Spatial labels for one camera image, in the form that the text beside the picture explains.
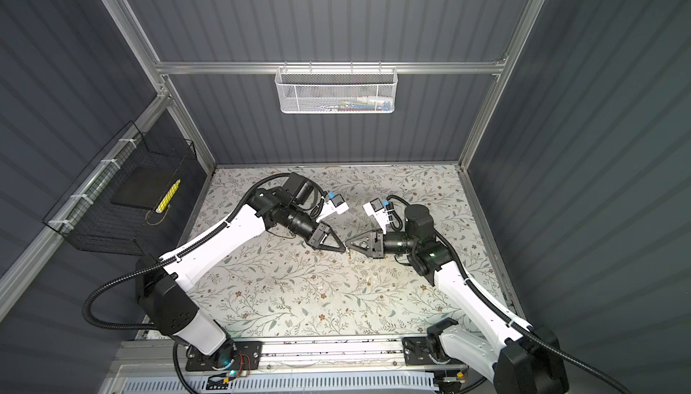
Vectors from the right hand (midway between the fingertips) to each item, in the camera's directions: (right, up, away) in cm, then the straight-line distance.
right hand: (351, 249), depth 68 cm
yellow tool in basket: (-51, +14, +6) cm, 53 cm away
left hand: (-2, 0, 0) cm, 2 cm away
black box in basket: (-57, +16, +4) cm, 59 cm away
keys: (-1, -8, +26) cm, 27 cm away
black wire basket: (-64, +8, -5) cm, 64 cm away
